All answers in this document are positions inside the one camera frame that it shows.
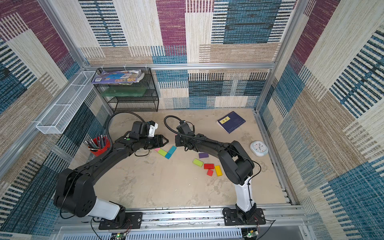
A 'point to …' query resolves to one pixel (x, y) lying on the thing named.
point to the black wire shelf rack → (149, 103)
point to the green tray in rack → (124, 91)
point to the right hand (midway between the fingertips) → (181, 140)
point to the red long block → (208, 166)
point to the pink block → (157, 149)
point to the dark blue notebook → (231, 121)
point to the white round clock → (259, 148)
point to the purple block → (203, 155)
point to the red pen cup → (99, 144)
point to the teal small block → (168, 156)
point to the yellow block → (218, 171)
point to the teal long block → (172, 150)
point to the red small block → (210, 172)
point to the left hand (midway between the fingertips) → (166, 141)
